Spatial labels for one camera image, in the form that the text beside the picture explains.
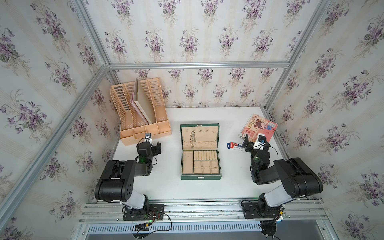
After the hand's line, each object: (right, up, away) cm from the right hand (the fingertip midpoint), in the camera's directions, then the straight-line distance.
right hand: (257, 137), depth 87 cm
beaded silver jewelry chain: (-38, -2, +3) cm, 39 cm away
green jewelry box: (-34, -11, +2) cm, 36 cm away
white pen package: (-11, -7, +9) cm, 16 cm away
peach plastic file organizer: (-78, +5, +9) cm, 78 cm away
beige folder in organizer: (-74, +22, +12) cm, 78 cm away
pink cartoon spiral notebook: (+10, +7, +24) cm, 27 cm away
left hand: (-64, -4, +7) cm, 64 cm away
